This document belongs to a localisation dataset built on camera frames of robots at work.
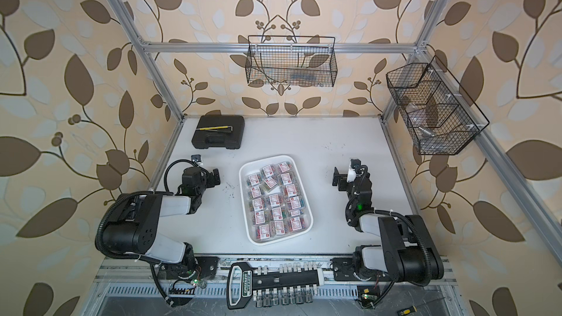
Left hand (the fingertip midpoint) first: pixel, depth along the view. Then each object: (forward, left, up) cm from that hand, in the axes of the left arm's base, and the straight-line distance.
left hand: (201, 169), depth 94 cm
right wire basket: (+3, -90, +30) cm, 95 cm away
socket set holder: (-41, -38, -4) cm, 56 cm away
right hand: (-2, -63, +5) cm, 63 cm away
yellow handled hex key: (+23, -4, +2) cm, 24 cm away
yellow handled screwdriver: (-47, -77, -3) cm, 91 cm away
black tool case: (+20, -3, +2) cm, 21 cm away
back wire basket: (+38, -39, +30) cm, 62 cm away
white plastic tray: (-12, -33, -3) cm, 35 cm away
